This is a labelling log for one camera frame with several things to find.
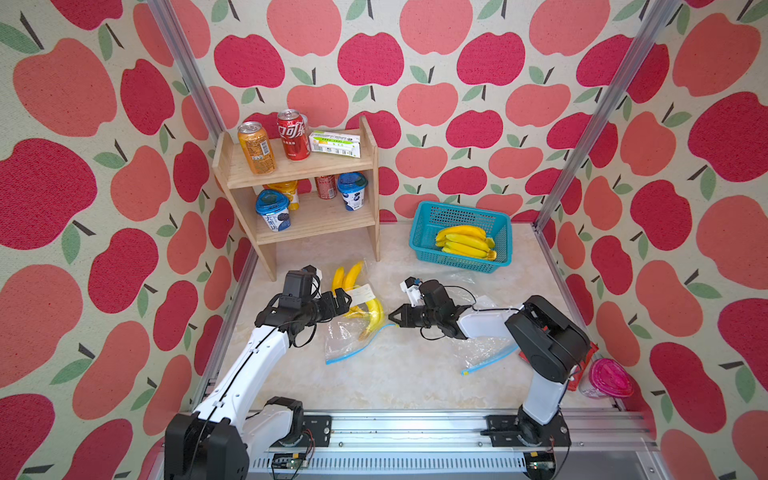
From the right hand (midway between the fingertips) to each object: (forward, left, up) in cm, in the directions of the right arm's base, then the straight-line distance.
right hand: (389, 320), depth 90 cm
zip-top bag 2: (-7, -26, -3) cm, 27 cm away
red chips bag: (-13, -51, -2) cm, 53 cm away
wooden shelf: (+24, +24, +18) cm, 39 cm away
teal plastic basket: (+45, -12, +2) cm, 47 cm away
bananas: (+1, +5, +4) cm, 7 cm away
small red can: (+33, +23, +24) cm, 47 cm away
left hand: (-2, +13, +10) cm, 17 cm away
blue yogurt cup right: (+30, +14, +27) cm, 43 cm away
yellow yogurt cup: (+27, +33, +27) cm, 51 cm away
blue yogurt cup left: (+18, +35, +28) cm, 48 cm away
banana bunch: (+29, -24, +7) cm, 38 cm away
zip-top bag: (0, +7, +1) cm, 7 cm away
